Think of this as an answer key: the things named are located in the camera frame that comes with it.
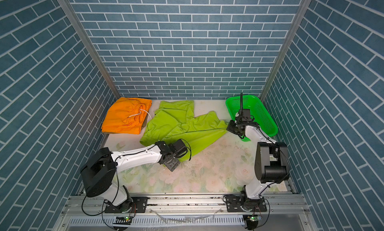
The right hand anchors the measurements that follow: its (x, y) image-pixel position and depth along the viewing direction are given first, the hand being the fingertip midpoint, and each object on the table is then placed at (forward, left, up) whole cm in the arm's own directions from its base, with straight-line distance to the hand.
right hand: (228, 125), depth 95 cm
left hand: (-24, +34, -6) cm, 42 cm away
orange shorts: (+4, +70, -1) cm, 71 cm away
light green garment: (+5, +36, -5) cm, 37 cm away
